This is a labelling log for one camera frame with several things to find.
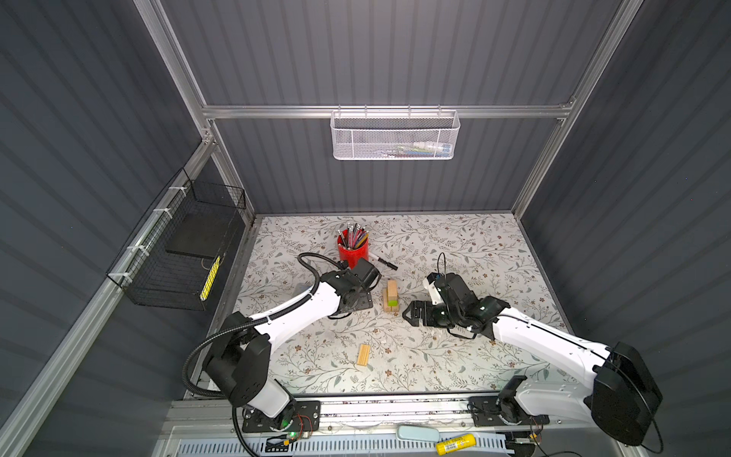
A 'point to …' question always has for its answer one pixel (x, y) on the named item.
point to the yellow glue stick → (455, 444)
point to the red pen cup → (353, 244)
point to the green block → (393, 303)
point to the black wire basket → (170, 258)
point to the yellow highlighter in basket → (209, 278)
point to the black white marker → (388, 264)
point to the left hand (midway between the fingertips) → (357, 301)
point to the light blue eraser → (418, 433)
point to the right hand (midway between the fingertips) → (416, 317)
